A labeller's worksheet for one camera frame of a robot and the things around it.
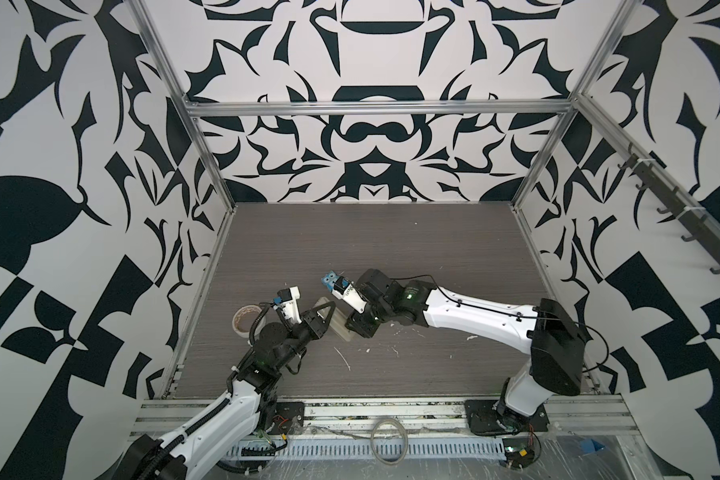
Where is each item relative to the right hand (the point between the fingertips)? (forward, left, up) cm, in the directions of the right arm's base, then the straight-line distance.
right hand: (351, 317), depth 78 cm
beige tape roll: (-9, +17, +18) cm, 26 cm away
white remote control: (-1, +3, 0) cm, 3 cm away
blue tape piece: (-27, -54, -10) cm, 61 cm away
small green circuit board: (-28, -39, -14) cm, 50 cm away
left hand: (+3, +4, +4) cm, 6 cm away
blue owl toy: (+18, +8, -12) cm, 23 cm away
